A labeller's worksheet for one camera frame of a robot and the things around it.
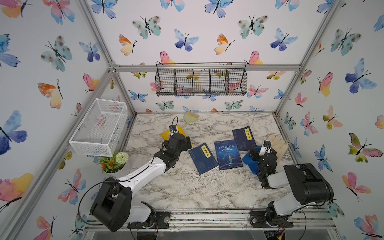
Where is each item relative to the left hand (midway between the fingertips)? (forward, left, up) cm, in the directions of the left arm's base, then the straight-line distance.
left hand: (183, 137), depth 86 cm
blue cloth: (-11, -41, -14) cm, 45 cm away
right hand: (-2, -48, -6) cm, 48 cm away
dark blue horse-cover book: (+9, -40, -15) cm, 44 cm away
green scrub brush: (+31, -3, -16) cm, 35 cm away
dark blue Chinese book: (-6, -11, -16) cm, 20 cm away
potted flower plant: (-16, +33, -1) cm, 37 cm away
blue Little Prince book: (-5, -28, -15) cm, 32 cm away
